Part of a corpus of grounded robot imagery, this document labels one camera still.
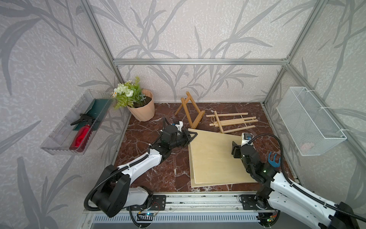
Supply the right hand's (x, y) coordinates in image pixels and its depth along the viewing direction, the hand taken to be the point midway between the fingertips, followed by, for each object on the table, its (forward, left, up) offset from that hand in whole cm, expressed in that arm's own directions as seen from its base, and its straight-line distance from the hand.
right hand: (237, 141), depth 81 cm
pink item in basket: (-7, -31, +7) cm, 33 cm away
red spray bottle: (-8, +72, +22) cm, 76 cm away
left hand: (+1, +23, +6) cm, 23 cm away
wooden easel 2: (+25, -5, -15) cm, 29 cm away
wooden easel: (+25, +32, +8) cm, 41 cm away
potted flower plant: (+31, +63, +3) cm, 70 cm away
